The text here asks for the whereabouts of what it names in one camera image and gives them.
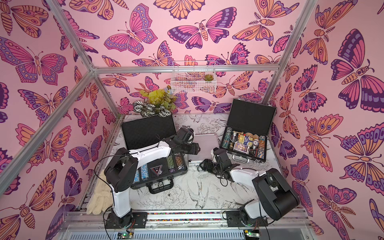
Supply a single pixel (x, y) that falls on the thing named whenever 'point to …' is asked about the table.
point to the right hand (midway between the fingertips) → (203, 164)
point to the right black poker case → (245, 135)
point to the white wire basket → (187, 77)
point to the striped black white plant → (148, 110)
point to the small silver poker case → (207, 143)
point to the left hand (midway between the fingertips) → (199, 149)
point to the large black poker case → (140, 131)
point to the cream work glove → (102, 198)
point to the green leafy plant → (159, 98)
